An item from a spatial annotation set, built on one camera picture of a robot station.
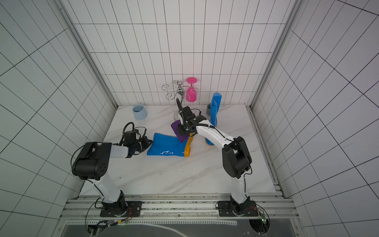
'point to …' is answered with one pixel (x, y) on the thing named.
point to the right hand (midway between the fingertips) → (181, 127)
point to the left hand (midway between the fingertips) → (153, 142)
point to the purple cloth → (182, 138)
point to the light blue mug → (139, 112)
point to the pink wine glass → (191, 93)
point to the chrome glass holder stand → (181, 87)
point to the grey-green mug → (208, 109)
